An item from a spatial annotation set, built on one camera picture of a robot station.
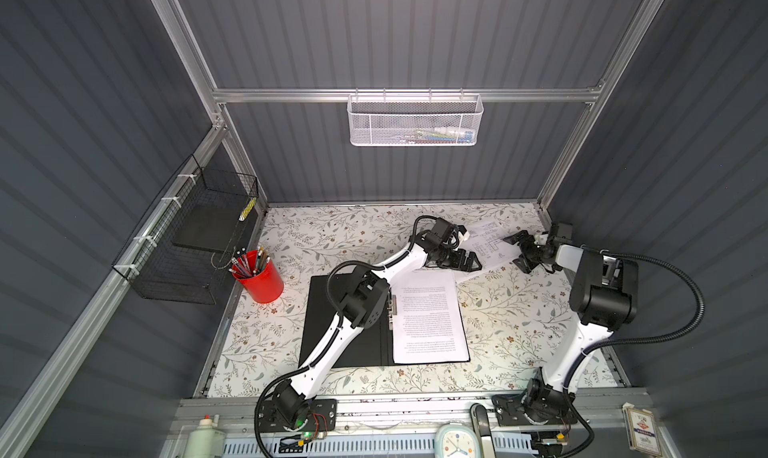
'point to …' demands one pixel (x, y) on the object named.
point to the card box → (641, 429)
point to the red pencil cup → (258, 275)
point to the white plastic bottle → (206, 441)
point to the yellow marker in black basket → (248, 209)
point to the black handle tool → (481, 421)
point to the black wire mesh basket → (185, 251)
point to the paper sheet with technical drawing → (485, 240)
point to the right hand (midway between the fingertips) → (513, 248)
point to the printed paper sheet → (427, 320)
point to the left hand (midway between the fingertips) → (472, 265)
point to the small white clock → (455, 440)
